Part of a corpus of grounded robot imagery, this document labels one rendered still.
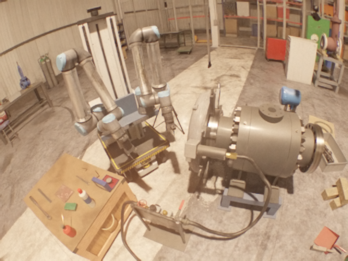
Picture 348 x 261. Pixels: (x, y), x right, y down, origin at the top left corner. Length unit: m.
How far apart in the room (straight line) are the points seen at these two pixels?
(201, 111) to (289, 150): 0.73
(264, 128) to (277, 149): 0.19
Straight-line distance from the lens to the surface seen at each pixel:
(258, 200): 1.61
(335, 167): 2.60
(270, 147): 1.31
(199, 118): 1.24
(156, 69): 1.57
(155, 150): 1.90
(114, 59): 1.74
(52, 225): 1.68
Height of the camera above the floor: 1.61
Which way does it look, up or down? 37 degrees down
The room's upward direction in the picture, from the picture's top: 9 degrees counter-clockwise
